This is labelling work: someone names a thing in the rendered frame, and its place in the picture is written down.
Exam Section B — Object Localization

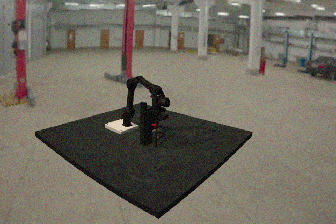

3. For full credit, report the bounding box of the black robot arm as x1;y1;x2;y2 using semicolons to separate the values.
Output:
121;76;170;127

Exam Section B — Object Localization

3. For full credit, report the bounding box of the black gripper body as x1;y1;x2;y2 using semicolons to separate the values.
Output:
151;105;168;120

